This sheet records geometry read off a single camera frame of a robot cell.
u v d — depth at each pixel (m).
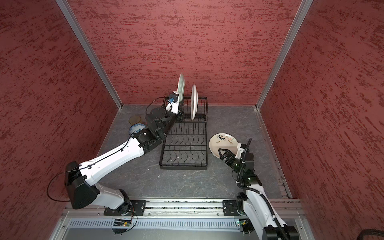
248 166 0.64
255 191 0.56
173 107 0.56
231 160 0.75
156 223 0.71
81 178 0.40
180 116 0.61
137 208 0.74
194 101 0.73
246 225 0.71
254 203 0.52
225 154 0.76
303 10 0.72
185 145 0.96
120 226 0.72
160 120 0.49
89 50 0.87
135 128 0.96
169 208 0.76
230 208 0.74
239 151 0.77
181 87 0.64
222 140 1.00
